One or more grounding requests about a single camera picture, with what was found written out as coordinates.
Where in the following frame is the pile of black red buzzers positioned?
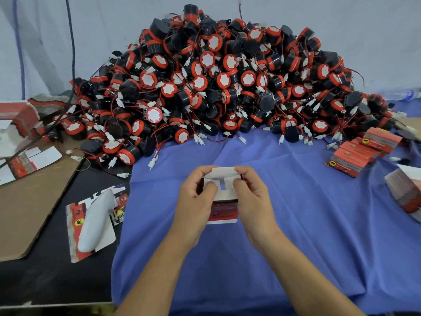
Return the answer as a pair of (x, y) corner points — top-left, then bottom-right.
(39, 3), (402, 169)

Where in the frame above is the brown cardboard piece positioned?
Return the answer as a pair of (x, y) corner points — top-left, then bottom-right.
(0, 131), (83, 262)

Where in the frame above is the person's left forearm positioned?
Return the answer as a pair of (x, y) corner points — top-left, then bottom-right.
(115, 233), (195, 316)

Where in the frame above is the stack of box blanks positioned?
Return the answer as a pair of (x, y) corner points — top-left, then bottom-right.
(383, 164), (421, 223)

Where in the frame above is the black hanging cable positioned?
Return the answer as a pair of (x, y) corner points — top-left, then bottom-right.
(64, 0), (76, 96)

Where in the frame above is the blue table cloth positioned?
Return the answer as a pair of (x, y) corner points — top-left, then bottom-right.
(111, 98), (421, 313)

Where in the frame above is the person's right hand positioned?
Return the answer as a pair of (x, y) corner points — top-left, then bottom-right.
(232, 166), (284, 251)

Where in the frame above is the person's right forearm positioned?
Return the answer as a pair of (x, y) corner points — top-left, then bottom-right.
(253, 230), (366, 316)

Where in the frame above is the person's left hand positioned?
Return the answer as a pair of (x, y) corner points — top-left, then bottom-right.
(168, 165), (218, 251)

